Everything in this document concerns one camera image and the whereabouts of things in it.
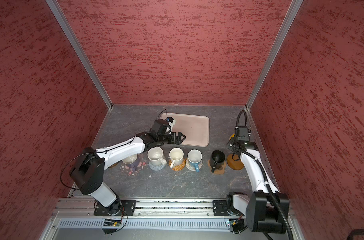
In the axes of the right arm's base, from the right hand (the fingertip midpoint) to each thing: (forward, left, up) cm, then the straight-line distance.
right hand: (231, 147), depth 85 cm
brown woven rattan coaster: (-7, +32, -10) cm, 34 cm away
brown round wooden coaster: (-6, -4, -12) cm, 14 cm away
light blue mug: (-3, +21, -6) cm, 22 cm away
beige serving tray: (+23, +19, -11) cm, 32 cm away
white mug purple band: (-6, +57, -2) cm, 57 cm away
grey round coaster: (-7, +45, -10) cm, 46 cm away
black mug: (-3, +8, -9) cm, 12 cm away
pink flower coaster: (-4, +54, -11) cm, 56 cm away
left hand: (+5, +30, +2) cm, 31 cm away
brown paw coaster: (-10, +7, -11) cm, 16 cm away
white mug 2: (-1, +32, -6) cm, 33 cm away
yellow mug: (+2, +1, +8) cm, 8 cm away
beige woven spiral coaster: (-7, +23, -10) cm, 26 cm away
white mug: (0, +46, -7) cm, 46 cm away
